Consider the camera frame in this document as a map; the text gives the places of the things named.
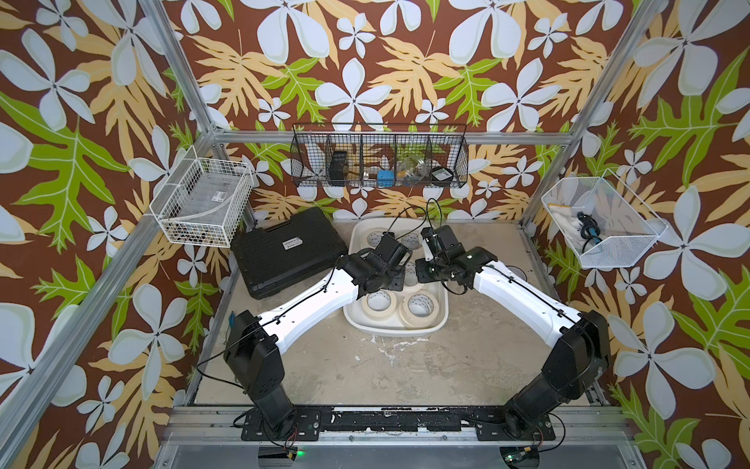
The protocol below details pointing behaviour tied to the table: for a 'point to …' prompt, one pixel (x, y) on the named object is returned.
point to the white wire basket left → (201, 200)
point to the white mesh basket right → (628, 226)
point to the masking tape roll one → (379, 303)
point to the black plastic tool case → (287, 251)
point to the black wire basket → (379, 154)
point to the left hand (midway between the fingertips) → (395, 271)
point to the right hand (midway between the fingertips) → (416, 268)
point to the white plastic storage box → (420, 308)
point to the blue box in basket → (386, 178)
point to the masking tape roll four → (410, 274)
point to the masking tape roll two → (415, 321)
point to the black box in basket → (337, 168)
